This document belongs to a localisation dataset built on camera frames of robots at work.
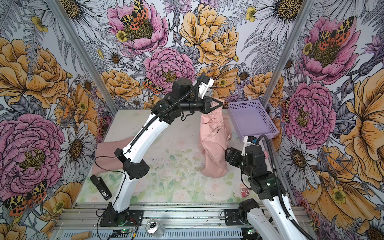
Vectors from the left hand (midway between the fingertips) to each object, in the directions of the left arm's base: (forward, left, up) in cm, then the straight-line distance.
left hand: (220, 108), depth 66 cm
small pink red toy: (-24, -15, -37) cm, 46 cm away
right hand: (-13, -6, -19) cm, 24 cm away
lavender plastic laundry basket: (+30, -32, -40) cm, 59 cm away
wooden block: (-41, +62, -39) cm, 84 cm away
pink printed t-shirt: (-4, +64, -39) cm, 75 cm away
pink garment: (-10, +2, -7) cm, 12 cm away
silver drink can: (-40, +27, -27) cm, 55 cm away
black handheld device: (-18, +63, -37) cm, 75 cm away
